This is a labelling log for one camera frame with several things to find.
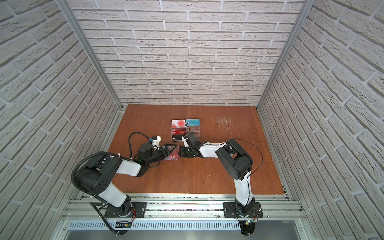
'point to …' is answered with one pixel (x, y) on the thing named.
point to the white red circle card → (178, 123)
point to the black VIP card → (177, 138)
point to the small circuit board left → (123, 224)
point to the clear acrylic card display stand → (180, 127)
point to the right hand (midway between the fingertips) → (178, 153)
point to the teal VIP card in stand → (193, 122)
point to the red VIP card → (178, 131)
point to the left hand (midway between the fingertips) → (175, 147)
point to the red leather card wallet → (175, 155)
